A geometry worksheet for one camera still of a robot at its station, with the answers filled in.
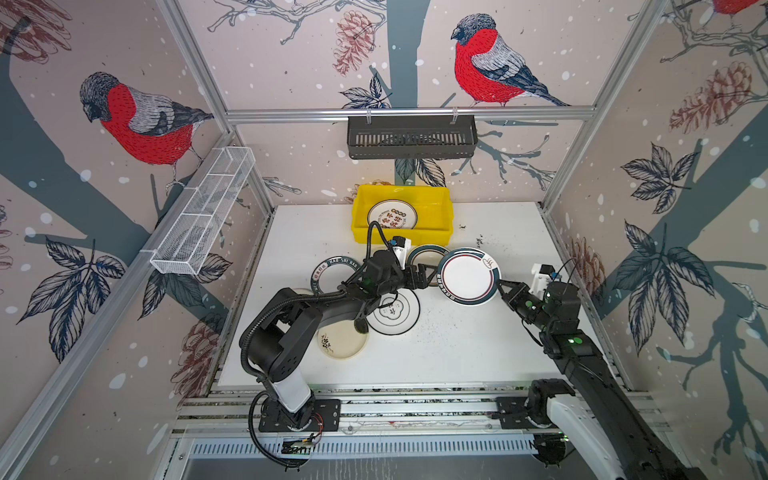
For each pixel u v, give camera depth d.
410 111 0.94
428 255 1.07
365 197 1.21
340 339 0.86
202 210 0.79
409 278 0.77
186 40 0.76
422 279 0.78
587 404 0.52
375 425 0.73
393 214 1.18
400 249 0.80
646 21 0.73
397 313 0.92
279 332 0.49
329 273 1.01
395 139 1.07
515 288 0.71
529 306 0.68
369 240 0.69
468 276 0.83
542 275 0.73
